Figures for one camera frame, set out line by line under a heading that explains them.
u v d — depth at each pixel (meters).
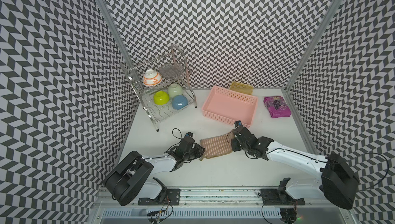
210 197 0.74
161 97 1.02
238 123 0.74
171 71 1.11
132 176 0.42
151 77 0.81
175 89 1.06
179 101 1.00
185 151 0.69
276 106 1.02
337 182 0.41
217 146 0.89
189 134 0.83
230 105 1.05
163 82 0.85
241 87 1.23
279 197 0.65
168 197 0.72
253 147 0.61
